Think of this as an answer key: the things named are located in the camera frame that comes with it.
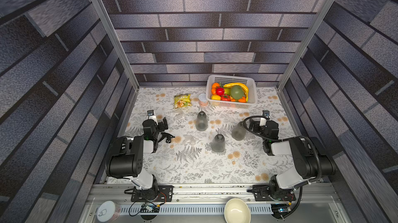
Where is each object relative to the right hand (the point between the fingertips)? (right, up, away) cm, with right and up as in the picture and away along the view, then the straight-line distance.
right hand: (259, 117), depth 94 cm
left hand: (-63, 0, 0) cm, 63 cm away
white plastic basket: (-1, +12, +10) cm, 16 cm away
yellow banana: (-5, +20, +13) cm, 24 cm away
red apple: (-23, +17, +12) cm, 31 cm away
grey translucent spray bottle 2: (-36, -3, -2) cm, 36 cm away
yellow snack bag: (-50, +11, +13) cm, 52 cm away
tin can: (-35, +11, +11) cm, 39 cm away
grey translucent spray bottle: (-26, -15, -6) cm, 31 cm away
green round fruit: (-12, +16, +6) cm, 22 cm away
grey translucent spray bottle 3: (-14, -7, -7) cm, 18 cm away
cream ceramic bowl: (-20, -40, -26) cm, 51 cm away
